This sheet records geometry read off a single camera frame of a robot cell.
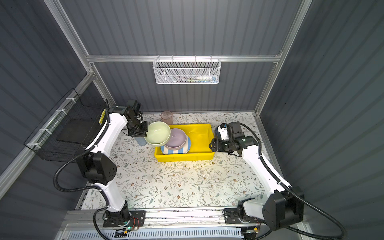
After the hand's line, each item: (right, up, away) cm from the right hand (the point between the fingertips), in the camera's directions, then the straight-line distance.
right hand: (217, 146), depth 81 cm
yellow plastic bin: (-8, +5, +26) cm, 28 cm away
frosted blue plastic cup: (-48, +1, +17) cm, 51 cm away
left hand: (-40, +6, +4) cm, 41 cm away
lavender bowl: (-24, +2, +16) cm, 29 cm away
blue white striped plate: (-19, -4, +13) cm, 24 cm away
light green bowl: (-34, +7, +7) cm, 35 cm away
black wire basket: (-76, +9, -7) cm, 77 cm away
